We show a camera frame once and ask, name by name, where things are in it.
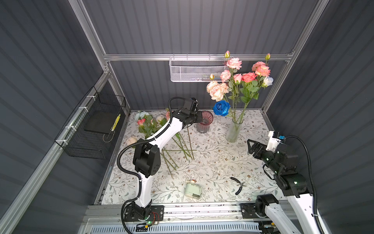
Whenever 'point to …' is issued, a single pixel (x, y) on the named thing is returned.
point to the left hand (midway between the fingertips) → (201, 116)
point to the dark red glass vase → (204, 126)
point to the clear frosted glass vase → (233, 130)
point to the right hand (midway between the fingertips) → (255, 143)
